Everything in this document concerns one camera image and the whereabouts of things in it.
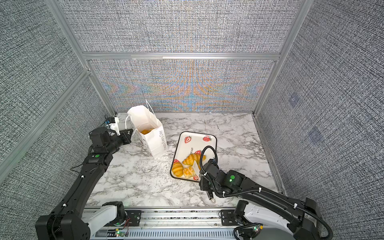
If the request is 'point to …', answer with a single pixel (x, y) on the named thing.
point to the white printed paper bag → (143, 117)
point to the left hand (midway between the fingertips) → (133, 129)
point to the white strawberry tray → (188, 142)
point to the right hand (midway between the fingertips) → (201, 184)
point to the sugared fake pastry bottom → (188, 172)
